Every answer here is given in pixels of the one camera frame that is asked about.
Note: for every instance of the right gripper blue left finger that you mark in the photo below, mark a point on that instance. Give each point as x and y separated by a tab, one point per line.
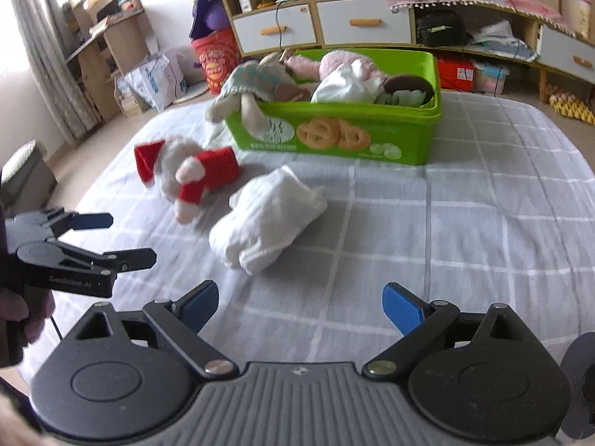
197	307

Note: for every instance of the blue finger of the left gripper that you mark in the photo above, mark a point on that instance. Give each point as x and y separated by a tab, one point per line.
130	260
90	221

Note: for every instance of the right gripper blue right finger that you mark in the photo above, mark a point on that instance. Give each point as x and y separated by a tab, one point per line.
404	309

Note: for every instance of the mint green cloth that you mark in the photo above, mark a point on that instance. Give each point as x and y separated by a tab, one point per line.
404	98

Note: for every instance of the cream rabbit doll blue dress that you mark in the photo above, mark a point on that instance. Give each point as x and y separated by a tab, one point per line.
266	81

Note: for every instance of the white cloth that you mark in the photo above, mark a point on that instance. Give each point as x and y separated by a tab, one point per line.
266	215
347	84

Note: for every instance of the pink plush rabbit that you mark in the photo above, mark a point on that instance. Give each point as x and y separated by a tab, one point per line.
307	69

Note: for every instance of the left hand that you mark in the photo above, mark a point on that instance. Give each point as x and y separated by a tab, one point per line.
14	308

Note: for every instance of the santa plush toy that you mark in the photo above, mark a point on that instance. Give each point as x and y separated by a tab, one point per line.
185	172

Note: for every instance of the grey white checked bedsheet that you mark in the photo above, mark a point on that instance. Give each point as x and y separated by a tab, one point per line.
503	211

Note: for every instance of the white paper shopping bag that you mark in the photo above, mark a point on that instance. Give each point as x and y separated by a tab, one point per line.
158	80

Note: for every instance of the wooden bookshelf desk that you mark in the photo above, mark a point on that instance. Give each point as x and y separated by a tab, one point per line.
112	43

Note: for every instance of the green plastic cookie box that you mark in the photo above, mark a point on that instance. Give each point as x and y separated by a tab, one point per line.
368	131

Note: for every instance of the red printed bucket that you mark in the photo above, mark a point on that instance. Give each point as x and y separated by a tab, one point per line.
218	54

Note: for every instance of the brown round plush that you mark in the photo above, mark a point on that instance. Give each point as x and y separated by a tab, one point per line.
408	82

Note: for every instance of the red cardboard box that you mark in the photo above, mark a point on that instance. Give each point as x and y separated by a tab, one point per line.
456	73

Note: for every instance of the yellow egg tray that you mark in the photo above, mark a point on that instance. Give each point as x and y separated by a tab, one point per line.
569	106

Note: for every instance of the wooden white drawer cabinet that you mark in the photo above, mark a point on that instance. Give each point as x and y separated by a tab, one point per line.
262	25

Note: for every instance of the black bag on shelf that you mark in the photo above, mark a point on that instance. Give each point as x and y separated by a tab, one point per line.
440	27

